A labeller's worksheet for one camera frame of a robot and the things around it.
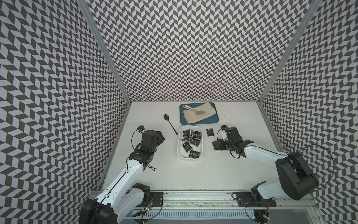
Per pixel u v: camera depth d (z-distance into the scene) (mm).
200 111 1096
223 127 821
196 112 1105
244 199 732
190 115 1083
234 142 692
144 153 607
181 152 893
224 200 753
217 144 887
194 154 867
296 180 431
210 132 983
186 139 912
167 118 1081
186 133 955
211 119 1041
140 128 716
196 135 937
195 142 912
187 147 893
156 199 723
